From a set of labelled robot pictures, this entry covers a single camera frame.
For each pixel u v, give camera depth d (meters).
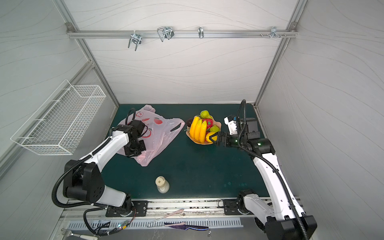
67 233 0.68
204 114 1.01
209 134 0.91
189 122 0.96
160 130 0.91
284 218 0.37
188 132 0.97
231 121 0.65
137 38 0.80
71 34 0.77
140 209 0.74
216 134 0.63
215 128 0.96
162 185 0.72
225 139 0.62
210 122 0.99
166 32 0.77
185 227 0.69
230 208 0.73
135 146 0.72
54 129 0.66
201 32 0.78
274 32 0.76
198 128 0.86
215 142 0.63
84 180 0.42
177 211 0.74
